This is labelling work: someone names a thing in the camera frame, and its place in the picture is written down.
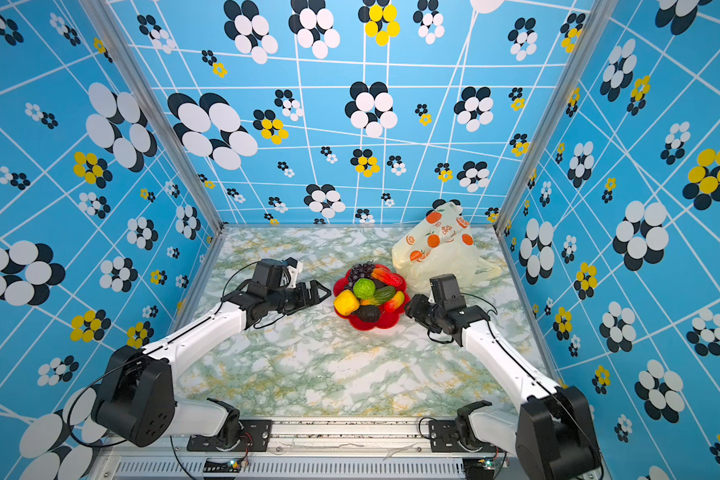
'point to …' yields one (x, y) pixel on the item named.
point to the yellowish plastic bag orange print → (443, 246)
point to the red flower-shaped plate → (390, 312)
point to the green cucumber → (383, 295)
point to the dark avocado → (368, 313)
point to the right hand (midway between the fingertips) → (411, 309)
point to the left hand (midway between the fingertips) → (323, 295)
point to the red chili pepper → (389, 278)
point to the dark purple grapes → (360, 271)
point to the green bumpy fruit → (364, 288)
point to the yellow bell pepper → (346, 303)
